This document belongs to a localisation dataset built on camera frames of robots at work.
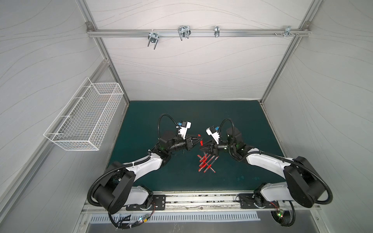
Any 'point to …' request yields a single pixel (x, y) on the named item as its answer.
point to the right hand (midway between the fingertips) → (199, 147)
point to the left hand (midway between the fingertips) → (200, 140)
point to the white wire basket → (78, 124)
